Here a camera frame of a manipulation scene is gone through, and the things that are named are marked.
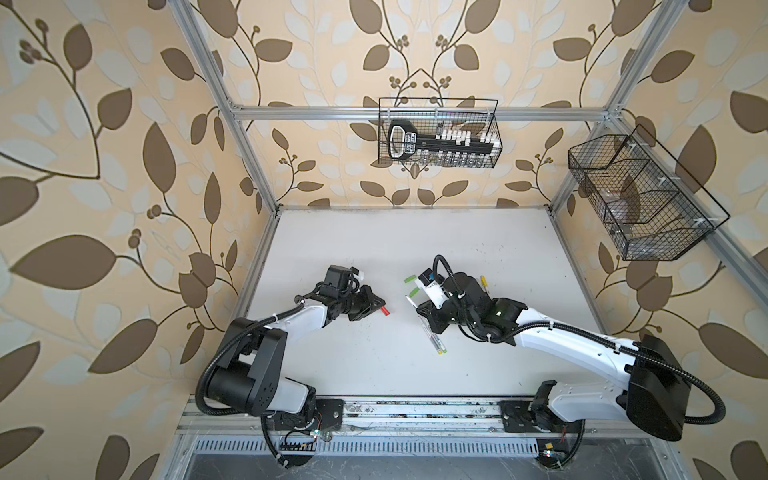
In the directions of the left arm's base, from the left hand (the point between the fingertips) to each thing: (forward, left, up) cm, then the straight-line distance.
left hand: (381, 299), depth 87 cm
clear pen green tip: (-10, -18, -8) cm, 22 cm away
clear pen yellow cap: (+11, -34, -7) cm, 36 cm away
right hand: (-5, -11, +5) cm, 13 cm away
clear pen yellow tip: (-8, -15, -7) cm, 18 cm away
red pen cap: (-3, -1, -2) cm, 4 cm away
